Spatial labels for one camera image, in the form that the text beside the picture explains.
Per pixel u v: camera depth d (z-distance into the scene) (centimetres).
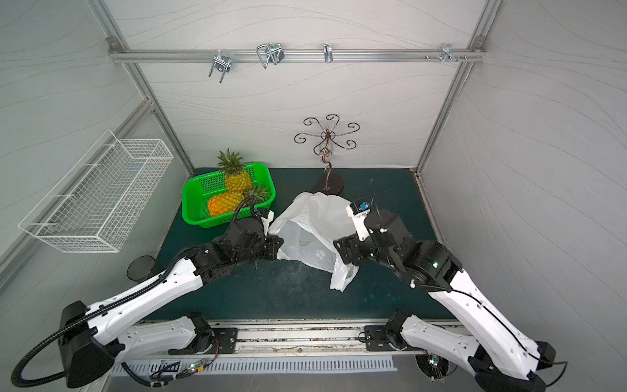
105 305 41
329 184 110
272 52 77
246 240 56
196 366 69
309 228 75
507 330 38
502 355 38
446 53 76
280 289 85
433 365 72
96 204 69
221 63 78
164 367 72
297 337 75
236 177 99
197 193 104
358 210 54
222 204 95
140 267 79
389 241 44
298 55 78
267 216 69
